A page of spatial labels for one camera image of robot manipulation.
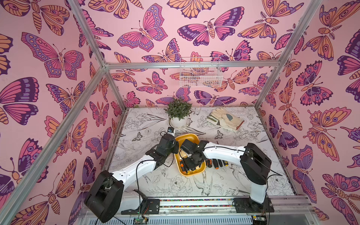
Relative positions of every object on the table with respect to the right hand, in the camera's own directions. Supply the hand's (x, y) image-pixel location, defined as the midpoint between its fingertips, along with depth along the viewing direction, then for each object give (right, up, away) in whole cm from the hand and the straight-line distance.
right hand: (188, 167), depth 86 cm
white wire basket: (+9, +62, +10) cm, 63 cm away
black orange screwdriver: (+13, +2, +1) cm, 14 cm away
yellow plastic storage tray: (+5, +17, +2) cm, 18 cm away
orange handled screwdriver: (+17, +2, +1) cm, 17 cm away
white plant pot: (-7, +26, +20) cm, 34 cm away
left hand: (-7, +16, +1) cm, 18 cm away
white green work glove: (+24, +28, +24) cm, 44 cm away
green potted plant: (-6, +37, +7) cm, 38 cm away
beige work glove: (+34, +29, +24) cm, 50 cm away
